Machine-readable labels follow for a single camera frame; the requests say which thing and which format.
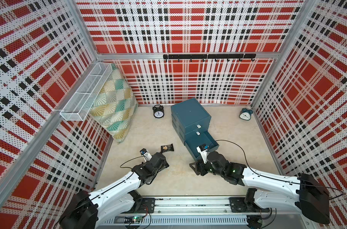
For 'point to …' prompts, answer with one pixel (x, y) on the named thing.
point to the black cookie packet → (167, 148)
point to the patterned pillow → (115, 105)
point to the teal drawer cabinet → (192, 122)
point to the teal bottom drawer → (193, 140)
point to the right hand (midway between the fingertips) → (196, 163)
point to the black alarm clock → (158, 112)
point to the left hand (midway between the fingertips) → (161, 160)
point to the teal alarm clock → (246, 114)
